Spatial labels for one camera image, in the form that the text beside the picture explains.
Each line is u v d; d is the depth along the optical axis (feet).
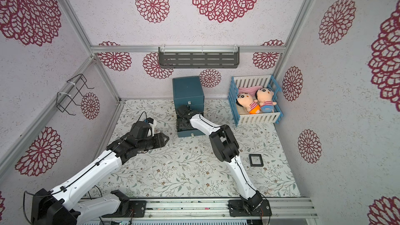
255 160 2.95
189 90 3.12
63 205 1.29
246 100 3.37
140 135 2.00
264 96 3.31
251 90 3.68
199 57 2.98
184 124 3.01
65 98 2.40
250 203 2.06
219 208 2.50
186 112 2.68
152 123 2.39
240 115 3.26
